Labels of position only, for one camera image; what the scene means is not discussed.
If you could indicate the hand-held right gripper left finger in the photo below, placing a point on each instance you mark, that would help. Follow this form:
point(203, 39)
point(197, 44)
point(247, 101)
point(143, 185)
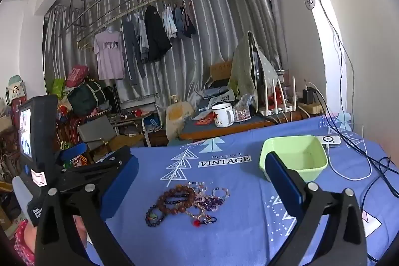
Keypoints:
point(120, 188)

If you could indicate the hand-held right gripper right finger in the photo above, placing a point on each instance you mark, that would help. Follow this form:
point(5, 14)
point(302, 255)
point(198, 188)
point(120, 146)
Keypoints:
point(282, 182)

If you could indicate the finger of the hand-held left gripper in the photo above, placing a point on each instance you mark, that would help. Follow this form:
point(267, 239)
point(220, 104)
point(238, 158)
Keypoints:
point(93, 171)
point(74, 151)

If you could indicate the green plastic bowl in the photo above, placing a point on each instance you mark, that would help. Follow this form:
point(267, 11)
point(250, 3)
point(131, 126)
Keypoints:
point(293, 153)

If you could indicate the pile of mixed crystal jewelry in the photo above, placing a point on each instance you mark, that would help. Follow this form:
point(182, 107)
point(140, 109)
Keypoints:
point(212, 202)

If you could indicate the person's left forearm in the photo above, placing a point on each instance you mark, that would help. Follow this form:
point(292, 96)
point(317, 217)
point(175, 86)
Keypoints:
point(21, 247)

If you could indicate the person's left hand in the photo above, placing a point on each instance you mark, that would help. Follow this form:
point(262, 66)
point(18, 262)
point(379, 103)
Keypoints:
point(80, 230)

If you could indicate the grey flat case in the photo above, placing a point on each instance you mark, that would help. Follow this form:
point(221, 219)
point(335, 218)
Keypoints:
point(95, 132)

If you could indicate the green plastic bag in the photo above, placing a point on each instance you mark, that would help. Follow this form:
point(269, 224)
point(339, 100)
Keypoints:
point(58, 87)

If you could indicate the cartoon hand fan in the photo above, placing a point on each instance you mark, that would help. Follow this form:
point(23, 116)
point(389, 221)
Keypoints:
point(15, 90)

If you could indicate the dark green duffel bag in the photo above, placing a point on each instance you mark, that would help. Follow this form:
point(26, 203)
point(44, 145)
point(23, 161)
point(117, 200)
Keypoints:
point(85, 97)

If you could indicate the small white device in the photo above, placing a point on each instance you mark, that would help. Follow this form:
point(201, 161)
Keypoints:
point(329, 141)

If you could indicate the wooden desk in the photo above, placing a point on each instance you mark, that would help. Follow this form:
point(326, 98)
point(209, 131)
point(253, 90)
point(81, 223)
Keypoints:
point(249, 125)

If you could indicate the red bag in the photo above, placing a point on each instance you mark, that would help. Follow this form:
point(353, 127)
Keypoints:
point(76, 76)

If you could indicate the white router with antennas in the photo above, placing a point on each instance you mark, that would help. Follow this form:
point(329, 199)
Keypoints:
point(277, 107)

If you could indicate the beige power strip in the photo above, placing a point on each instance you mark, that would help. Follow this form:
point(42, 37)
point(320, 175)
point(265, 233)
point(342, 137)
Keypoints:
point(311, 108)

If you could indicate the blue printed bedsheet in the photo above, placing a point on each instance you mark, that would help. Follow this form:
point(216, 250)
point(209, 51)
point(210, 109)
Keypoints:
point(218, 238)

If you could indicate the white enamel mug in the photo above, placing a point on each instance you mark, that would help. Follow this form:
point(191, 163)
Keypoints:
point(222, 116)

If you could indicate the cream chair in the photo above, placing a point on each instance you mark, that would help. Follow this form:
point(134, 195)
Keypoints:
point(177, 119)

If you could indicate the black charger plug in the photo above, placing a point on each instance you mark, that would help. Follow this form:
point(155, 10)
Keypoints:
point(309, 96)

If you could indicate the red card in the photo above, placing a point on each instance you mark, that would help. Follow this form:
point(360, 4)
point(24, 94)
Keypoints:
point(204, 121)

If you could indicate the black monitor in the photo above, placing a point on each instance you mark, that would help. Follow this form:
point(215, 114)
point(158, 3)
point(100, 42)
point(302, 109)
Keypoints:
point(257, 79)

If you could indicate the grey hanging trousers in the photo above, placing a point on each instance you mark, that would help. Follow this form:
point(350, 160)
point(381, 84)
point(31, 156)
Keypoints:
point(132, 51)

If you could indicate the pale green dust cover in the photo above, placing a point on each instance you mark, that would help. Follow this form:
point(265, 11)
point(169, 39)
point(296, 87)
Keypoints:
point(243, 72)

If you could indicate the cardboard box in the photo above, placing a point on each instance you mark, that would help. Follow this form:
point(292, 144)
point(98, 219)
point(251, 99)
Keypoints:
point(221, 70)

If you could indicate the black t-shirt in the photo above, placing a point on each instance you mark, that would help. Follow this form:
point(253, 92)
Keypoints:
point(157, 35)

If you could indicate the grey curtain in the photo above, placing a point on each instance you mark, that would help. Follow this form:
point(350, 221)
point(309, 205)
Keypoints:
point(202, 44)

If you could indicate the round wall sticker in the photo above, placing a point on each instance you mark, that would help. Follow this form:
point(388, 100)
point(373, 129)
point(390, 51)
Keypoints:
point(309, 1)

